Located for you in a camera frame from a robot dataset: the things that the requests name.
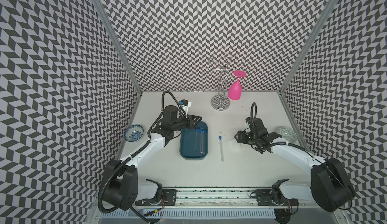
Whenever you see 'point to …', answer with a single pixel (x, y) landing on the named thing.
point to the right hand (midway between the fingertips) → (239, 139)
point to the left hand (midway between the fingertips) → (200, 119)
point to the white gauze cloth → (234, 145)
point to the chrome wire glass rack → (221, 102)
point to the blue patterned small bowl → (133, 132)
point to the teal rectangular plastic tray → (193, 142)
